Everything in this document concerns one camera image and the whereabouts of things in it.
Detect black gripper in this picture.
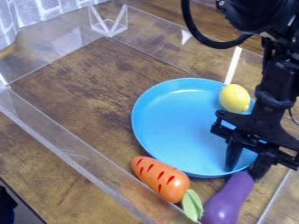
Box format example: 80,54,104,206
210,110,299,182

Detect purple toy eggplant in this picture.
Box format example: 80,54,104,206
201,171,255,224

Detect blue round plate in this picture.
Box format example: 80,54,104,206
131,78,231,179

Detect orange toy carrot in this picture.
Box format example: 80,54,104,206
131,156,205,222

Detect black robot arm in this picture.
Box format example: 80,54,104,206
211,0,299,180

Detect yellow toy lemon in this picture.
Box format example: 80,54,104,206
219,84,250,113

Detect white patterned curtain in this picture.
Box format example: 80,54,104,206
0,0,110,51

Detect clear acrylic enclosure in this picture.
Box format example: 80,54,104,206
0,0,299,224

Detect black cable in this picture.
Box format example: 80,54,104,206
181,0,254,50

